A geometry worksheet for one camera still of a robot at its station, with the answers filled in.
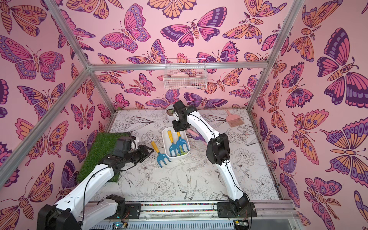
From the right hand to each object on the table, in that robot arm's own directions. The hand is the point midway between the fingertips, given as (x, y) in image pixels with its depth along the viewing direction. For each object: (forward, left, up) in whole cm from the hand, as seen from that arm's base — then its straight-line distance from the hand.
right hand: (173, 130), depth 93 cm
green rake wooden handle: (-12, -6, -6) cm, 15 cm away
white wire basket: (+30, -9, +23) cm, 39 cm away
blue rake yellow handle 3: (-6, 0, -10) cm, 12 cm away
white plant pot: (+19, +4, -1) cm, 19 cm away
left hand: (-16, +9, +3) cm, 18 cm away
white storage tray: (-2, +5, -11) cm, 12 cm away
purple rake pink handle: (+3, -15, -10) cm, 18 cm away
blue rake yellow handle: (-13, +8, -12) cm, 19 cm away
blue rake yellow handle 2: (-6, -5, -4) cm, 9 cm away
